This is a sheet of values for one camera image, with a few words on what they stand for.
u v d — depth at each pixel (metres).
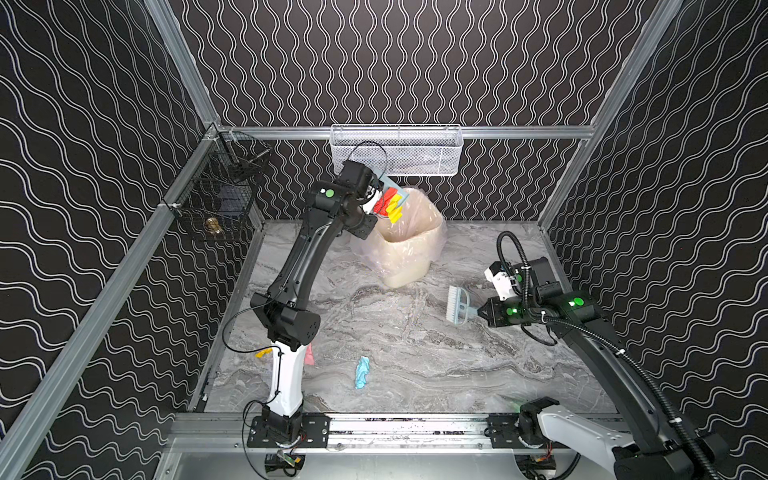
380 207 0.82
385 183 0.83
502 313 0.64
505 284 0.66
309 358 0.87
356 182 0.60
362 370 0.83
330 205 0.53
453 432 0.76
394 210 0.82
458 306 0.83
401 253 0.81
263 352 0.53
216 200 0.92
